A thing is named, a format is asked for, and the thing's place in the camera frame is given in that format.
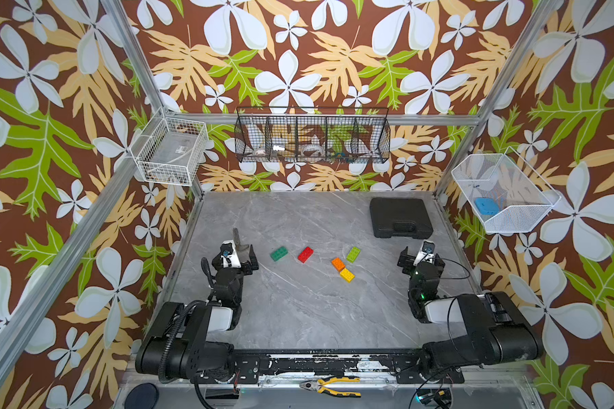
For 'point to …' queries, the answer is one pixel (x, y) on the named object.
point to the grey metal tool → (237, 240)
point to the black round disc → (143, 395)
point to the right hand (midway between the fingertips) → (419, 250)
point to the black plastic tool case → (404, 217)
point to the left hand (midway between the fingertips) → (238, 245)
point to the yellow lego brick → (347, 275)
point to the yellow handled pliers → (320, 385)
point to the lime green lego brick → (353, 254)
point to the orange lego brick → (338, 263)
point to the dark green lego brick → (279, 253)
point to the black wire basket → (344, 135)
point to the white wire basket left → (168, 151)
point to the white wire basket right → (506, 194)
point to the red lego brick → (305, 254)
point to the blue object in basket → (486, 206)
